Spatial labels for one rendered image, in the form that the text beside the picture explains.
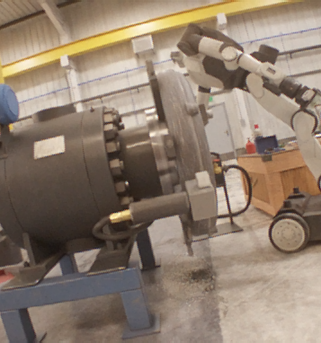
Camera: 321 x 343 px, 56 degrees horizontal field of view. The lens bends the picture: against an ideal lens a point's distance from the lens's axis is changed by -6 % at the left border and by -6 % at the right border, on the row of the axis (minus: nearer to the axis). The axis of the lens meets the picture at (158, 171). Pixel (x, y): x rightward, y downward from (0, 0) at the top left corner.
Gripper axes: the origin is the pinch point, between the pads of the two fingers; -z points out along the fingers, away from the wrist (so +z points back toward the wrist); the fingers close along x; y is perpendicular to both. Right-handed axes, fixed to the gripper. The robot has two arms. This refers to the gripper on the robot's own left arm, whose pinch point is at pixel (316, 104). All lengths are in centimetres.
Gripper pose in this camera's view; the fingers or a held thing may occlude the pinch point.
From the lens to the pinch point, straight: 159.0
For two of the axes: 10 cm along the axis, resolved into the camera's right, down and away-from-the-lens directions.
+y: -3.5, -2.2, -9.1
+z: -6.9, -6.0, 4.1
